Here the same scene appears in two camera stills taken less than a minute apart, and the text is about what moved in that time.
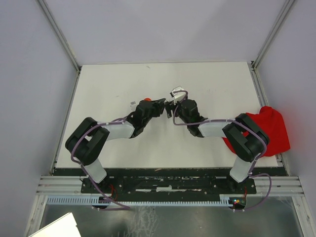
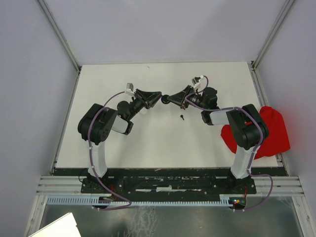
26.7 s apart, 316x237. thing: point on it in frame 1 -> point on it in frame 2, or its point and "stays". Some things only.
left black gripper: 158,106 -> 147,104
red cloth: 272,122 stays
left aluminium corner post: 63,40 stays
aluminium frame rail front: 282,185 stays
